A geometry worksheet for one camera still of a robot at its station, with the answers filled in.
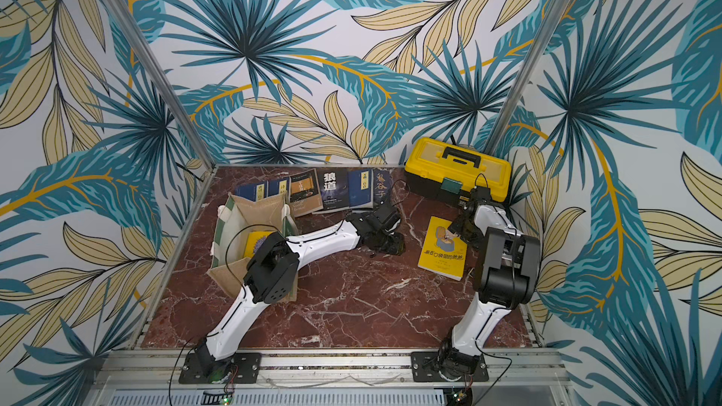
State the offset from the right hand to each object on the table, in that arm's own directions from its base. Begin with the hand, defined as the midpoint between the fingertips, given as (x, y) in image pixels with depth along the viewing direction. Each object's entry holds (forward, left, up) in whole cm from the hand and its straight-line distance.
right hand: (465, 236), depth 96 cm
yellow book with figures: (-4, +8, -2) cm, 9 cm away
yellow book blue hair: (-1, +70, +3) cm, 70 cm away
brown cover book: (+21, +56, +1) cm, 60 cm away
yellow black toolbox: (+19, +2, +13) cm, 23 cm away
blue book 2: (+22, +35, +1) cm, 41 cm away
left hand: (-6, +23, +1) cm, 24 cm away
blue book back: (+24, +68, 0) cm, 72 cm away
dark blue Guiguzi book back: (+23, +27, -1) cm, 35 cm away
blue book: (+21, +76, +1) cm, 79 cm away
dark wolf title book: (+23, +45, 0) cm, 51 cm away
